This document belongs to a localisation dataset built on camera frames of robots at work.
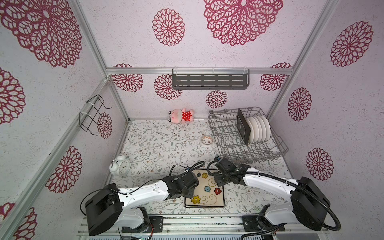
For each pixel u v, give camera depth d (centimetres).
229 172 65
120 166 84
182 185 62
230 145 106
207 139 108
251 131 92
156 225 74
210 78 95
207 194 80
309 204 42
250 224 72
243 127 92
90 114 76
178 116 114
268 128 95
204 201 78
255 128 95
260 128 95
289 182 46
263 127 95
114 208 40
